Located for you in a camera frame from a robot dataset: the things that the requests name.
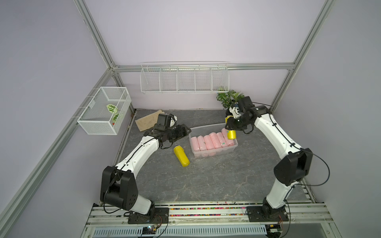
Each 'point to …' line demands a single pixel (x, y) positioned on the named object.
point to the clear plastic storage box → (216, 151)
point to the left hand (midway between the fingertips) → (187, 133)
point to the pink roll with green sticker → (208, 143)
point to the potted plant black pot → (228, 99)
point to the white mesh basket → (105, 114)
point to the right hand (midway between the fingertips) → (228, 126)
